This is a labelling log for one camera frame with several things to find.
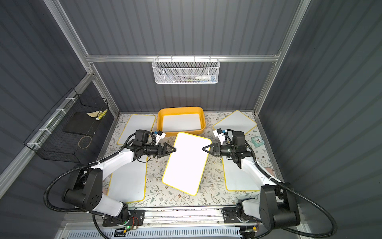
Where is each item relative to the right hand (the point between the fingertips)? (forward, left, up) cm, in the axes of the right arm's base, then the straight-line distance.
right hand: (206, 150), depth 77 cm
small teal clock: (+18, -36, -17) cm, 44 cm away
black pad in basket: (+11, +66, +8) cm, 67 cm away
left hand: (+1, +18, -6) cm, 19 cm away
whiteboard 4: (+39, -26, -21) cm, 51 cm away
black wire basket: (-3, +70, +13) cm, 72 cm away
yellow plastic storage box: (+44, +19, -14) cm, 50 cm away
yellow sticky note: (+18, +63, +9) cm, 66 cm away
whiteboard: (+37, +54, -20) cm, 68 cm away
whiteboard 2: (+34, +21, -17) cm, 44 cm away
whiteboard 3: (-4, +11, -10) cm, 16 cm away
